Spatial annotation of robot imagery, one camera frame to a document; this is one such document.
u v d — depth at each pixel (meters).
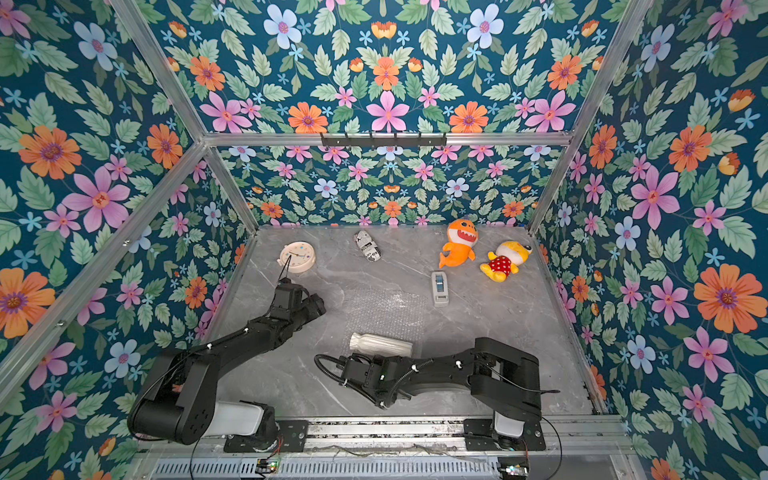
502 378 0.42
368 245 1.11
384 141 0.93
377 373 0.62
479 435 0.73
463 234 1.08
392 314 0.96
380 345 0.84
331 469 0.77
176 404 0.43
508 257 1.04
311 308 0.84
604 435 0.75
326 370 0.60
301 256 1.11
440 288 0.99
